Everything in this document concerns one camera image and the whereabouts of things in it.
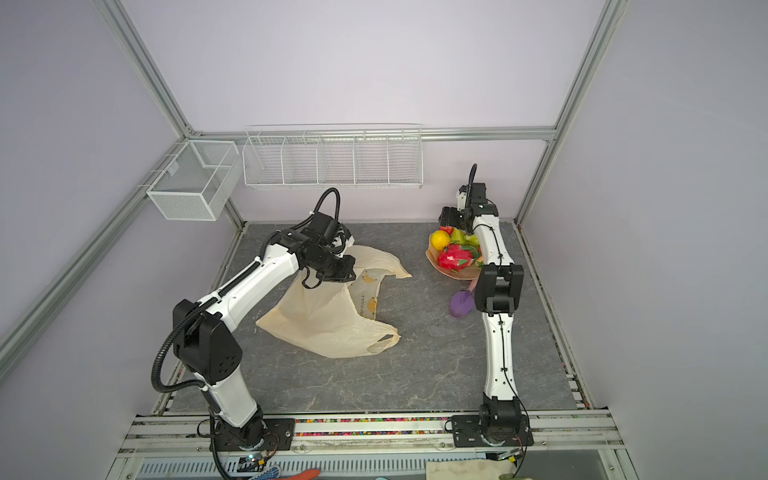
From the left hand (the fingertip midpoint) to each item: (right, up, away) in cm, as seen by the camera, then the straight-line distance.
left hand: (355, 280), depth 82 cm
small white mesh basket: (-56, +32, +17) cm, 66 cm away
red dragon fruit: (+31, +6, +16) cm, 36 cm away
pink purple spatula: (+33, -8, +14) cm, 37 cm away
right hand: (+32, +19, +25) cm, 45 cm away
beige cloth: (+29, -43, -14) cm, 53 cm away
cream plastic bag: (-5, -11, +1) cm, 12 cm away
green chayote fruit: (+34, +13, +23) cm, 43 cm away
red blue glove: (-17, -44, -13) cm, 49 cm away
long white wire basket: (-10, +40, +17) cm, 44 cm away
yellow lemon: (+27, +12, +23) cm, 37 cm away
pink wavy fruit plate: (+37, +1, +20) cm, 42 cm away
